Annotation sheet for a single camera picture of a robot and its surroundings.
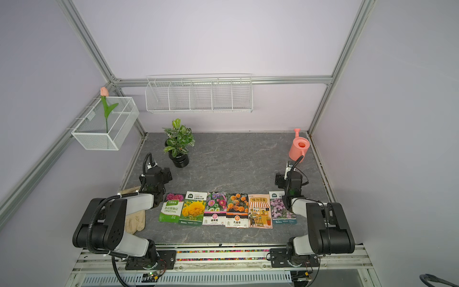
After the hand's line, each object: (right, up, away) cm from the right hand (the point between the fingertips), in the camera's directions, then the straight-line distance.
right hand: (287, 172), depth 94 cm
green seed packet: (-59, -18, -7) cm, 63 cm away
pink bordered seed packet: (-38, -18, -6) cm, 42 cm away
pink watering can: (+8, +14, +5) cm, 17 cm away
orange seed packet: (-27, -18, -7) cm, 33 cm away
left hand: (-69, +1, -2) cm, 69 cm away
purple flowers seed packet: (-6, -19, -8) cm, 22 cm away
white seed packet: (-16, -19, -7) cm, 26 cm away
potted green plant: (-55, +15, -10) cm, 58 cm away
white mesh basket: (-86, +19, -22) cm, 91 cm away
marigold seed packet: (-49, -18, -6) cm, 52 cm away
